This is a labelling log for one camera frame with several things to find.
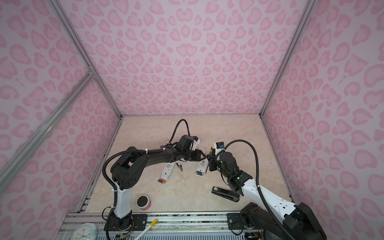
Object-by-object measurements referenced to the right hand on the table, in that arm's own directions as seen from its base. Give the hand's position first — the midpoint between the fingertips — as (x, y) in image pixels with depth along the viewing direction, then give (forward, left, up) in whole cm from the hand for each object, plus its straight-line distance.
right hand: (208, 155), depth 81 cm
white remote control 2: (-1, +4, -13) cm, 13 cm away
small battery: (+1, +18, -14) cm, 23 cm away
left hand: (+5, +1, -9) cm, 10 cm away
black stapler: (-17, -11, -12) cm, 24 cm away
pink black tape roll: (-22, +33, -9) cm, 40 cm away
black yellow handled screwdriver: (0, -2, +4) cm, 5 cm away
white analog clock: (-35, +56, -11) cm, 67 cm away
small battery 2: (-2, +16, -14) cm, 21 cm away
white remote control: (-3, +24, -13) cm, 28 cm away
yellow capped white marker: (-30, +27, -13) cm, 43 cm away
